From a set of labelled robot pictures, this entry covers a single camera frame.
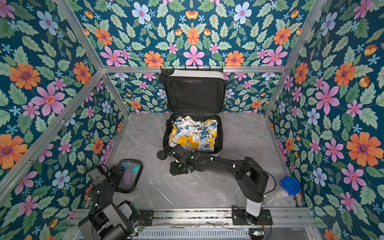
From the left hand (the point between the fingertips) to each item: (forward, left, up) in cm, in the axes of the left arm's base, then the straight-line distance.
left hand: (122, 167), depth 85 cm
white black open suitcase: (+35, -43, +23) cm, 60 cm away
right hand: (-6, -30, +4) cm, 30 cm away
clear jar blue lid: (-22, -86, +6) cm, 89 cm away
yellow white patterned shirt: (+18, -47, +2) cm, 50 cm away
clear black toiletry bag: (0, -5, -5) cm, 7 cm away
